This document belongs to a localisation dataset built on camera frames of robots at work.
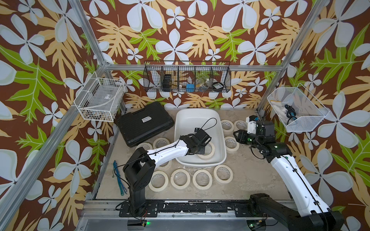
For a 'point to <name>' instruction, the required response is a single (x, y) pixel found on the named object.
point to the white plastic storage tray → (210, 120)
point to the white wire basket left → (100, 99)
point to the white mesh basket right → (297, 109)
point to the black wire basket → (187, 76)
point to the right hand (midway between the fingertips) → (235, 132)
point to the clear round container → (204, 83)
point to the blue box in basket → (190, 87)
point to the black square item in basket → (218, 86)
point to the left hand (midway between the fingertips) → (201, 147)
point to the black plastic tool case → (145, 123)
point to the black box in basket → (166, 83)
